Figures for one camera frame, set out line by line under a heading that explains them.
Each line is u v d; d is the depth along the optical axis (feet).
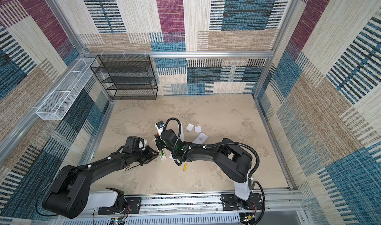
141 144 2.47
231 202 2.44
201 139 3.13
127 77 3.66
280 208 2.39
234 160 1.61
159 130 2.40
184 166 2.79
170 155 2.13
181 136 2.13
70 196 1.38
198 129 3.37
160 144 2.48
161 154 2.91
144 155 2.55
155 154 2.84
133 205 2.41
